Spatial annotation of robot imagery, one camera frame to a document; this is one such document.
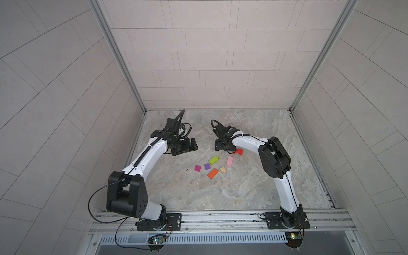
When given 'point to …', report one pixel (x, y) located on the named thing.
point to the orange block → (212, 173)
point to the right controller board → (295, 239)
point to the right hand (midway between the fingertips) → (220, 148)
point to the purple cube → (207, 166)
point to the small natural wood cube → (222, 169)
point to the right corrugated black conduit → (216, 121)
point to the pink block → (229, 161)
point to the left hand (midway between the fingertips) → (194, 146)
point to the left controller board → (158, 239)
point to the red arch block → (239, 151)
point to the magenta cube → (197, 168)
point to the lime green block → (214, 160)
